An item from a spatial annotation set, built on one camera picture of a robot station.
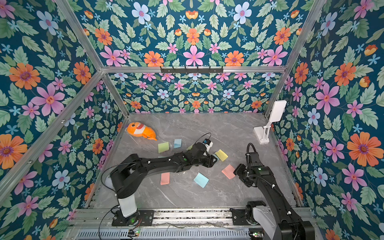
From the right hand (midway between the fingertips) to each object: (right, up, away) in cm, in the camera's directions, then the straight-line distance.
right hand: (239, 172), depth 83 cm
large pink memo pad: (-5, -2, +7) cm, 9 cm away
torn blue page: (-38, +15, +19) cm, 45 cm away
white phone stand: (+21, +32, 0) cm, 38 cm away
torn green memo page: (-48, +12, +17) cm, 52 cm away
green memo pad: (-30, +11, +18) cm, 37 cm away
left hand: (-13, +8, +2) cm, 15 cm away
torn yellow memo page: (-8, +7, +13) cm, 17 cm away
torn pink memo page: (-43, -4, +3) cm, 43 cm away
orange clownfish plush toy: (-65, +24, +17) cm, 71 cm away
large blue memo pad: (-22, -6, +4) cm, 23 cm away
